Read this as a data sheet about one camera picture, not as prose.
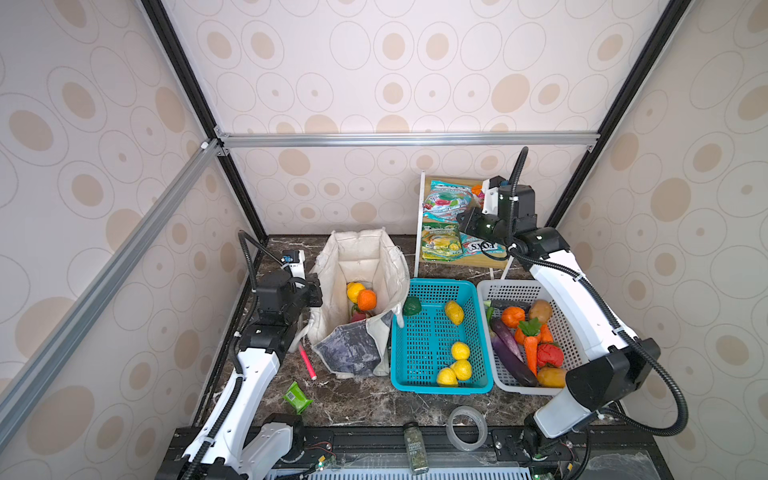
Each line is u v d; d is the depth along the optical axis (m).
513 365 0.85
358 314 0.90
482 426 0.74
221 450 0.40
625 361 0.42
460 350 0.85
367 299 0.93
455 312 0.92
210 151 0.85
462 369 0.82
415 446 0.70
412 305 0.93
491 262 0.63
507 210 0.55
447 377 0.81
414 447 0.70
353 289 0.99
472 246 0.93
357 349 0.75
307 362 0.87
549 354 0.82
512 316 0.92
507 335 0.90
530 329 0.84
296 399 0.79
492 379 0.75
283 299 0.55
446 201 0.79
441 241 0.92
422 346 0.91
